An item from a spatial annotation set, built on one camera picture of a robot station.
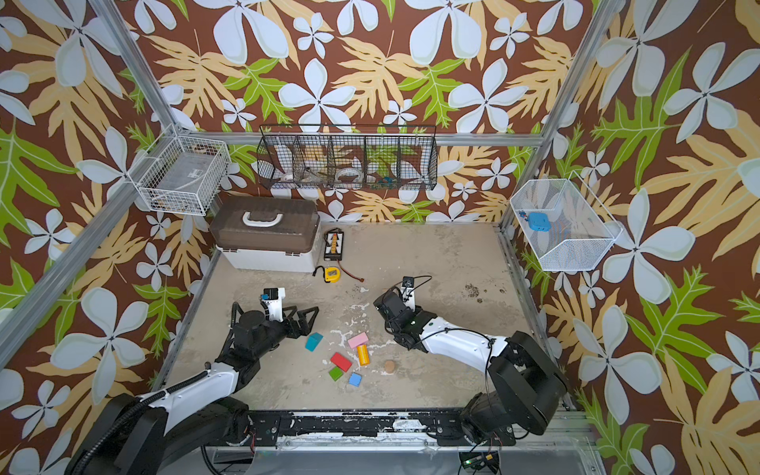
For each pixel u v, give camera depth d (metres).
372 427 0.75
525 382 0.43
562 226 0.85
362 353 0.86
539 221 0.86
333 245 1.11
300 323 0.76
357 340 0.89
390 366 0.82
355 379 0.82
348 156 0.98
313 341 0.88
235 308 0.66
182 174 0.86
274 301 0.75
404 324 0.66
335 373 0.84
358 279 1.05
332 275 1.04
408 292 0.76
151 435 0.41
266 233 0.91
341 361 0.86
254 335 0.65
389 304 0.67
